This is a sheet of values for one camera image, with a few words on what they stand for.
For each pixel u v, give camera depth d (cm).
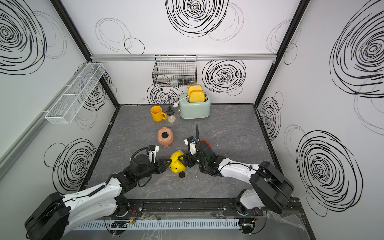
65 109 72
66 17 74
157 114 104
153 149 75
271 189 43
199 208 75
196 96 98
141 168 62
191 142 74
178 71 123
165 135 92
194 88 101
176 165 79
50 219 40
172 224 96
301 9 72
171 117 111
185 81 88
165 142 92
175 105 104
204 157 65
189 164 72
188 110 106
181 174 84
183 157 75
